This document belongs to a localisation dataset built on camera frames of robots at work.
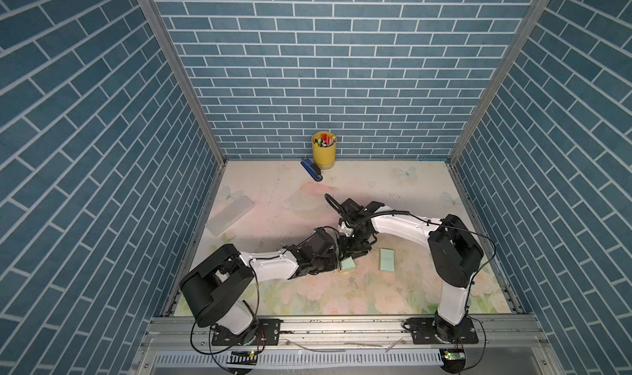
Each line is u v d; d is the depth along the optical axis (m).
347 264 0.84
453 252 0.49
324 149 1.07
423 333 0.74
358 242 0.76
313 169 1.12
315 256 0.68
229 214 1.02
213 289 0.44
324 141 1.12
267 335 0.73
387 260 0.87
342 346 0.72
